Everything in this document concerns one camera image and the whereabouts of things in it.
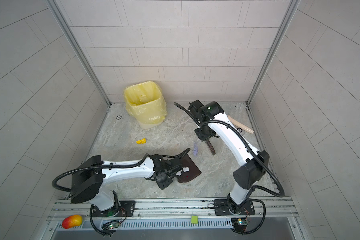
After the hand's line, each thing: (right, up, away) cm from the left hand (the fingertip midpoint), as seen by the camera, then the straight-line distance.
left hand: (168, 182), depth 79 cm
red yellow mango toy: (-41, -11, -14) cm, 45 cm away
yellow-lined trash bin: (-13, +42, +4) cm, 45 cm away
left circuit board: (-24, -13, -13) cm, 30 cm away
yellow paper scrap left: (-19, +19, +15) cm, 31 cm away
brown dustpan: (+14, +3, +7) cm, 16 cm away
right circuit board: (+35, -15, -11) cm, 39 cm away
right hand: (+19, +25, -3) cm, 32 cm away
